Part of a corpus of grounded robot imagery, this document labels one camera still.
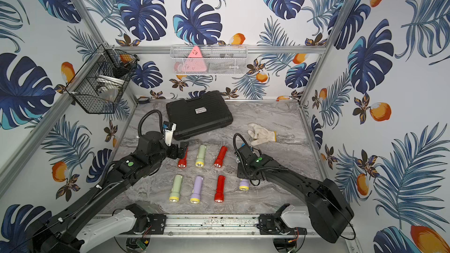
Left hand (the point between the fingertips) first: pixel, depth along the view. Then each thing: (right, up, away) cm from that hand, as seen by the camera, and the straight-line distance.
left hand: (179, 137), depth 76 cm
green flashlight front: (-3, -26, +3) cm, 27 cm away
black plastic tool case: (+5, +12, +29) cm, 32 cm away
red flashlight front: (+17, -27, +4) cm, 32 cm away
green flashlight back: (+7, -13, +14) cm, 21 cm away
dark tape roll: (-36, +21, +45) cm, 61 cm away
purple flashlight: (+29, -21, +3) cm, 36 cm away
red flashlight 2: (+17, -14, +15) cm, 26 cm away
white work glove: (+41, -1, +26) cm, 49 cm away
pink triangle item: (+4, +38, +14) cm, 40 cm away
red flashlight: (-2, -14, +13) cm, 19 cm away
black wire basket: (-42, +24, +9) cm, 49 cm away
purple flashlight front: (+7, -27, +3) cm, 28 cm away
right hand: (+29, -18, +9) cm, 35 cm away
